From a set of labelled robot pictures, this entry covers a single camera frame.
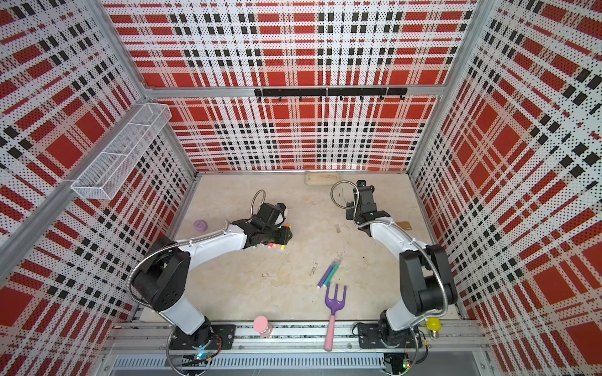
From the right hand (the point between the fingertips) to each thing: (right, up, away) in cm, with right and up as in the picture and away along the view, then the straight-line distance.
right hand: (359, 206), depth 93 cm
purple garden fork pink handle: (-11, -34, -13) cm, 38 cm away
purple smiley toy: (-67, -8, +6) cm, 68 cm away
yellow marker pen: (-31, -16, 0) cm, 35 cm away
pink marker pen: (-33, -12, -14) cm, 38 cm away
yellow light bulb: (+20, -37, -20) cm, 47 cm away
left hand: (-28, -11, -3) cm, 30 cm away
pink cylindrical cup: (-34, -34, -25) cm, 54 cm away
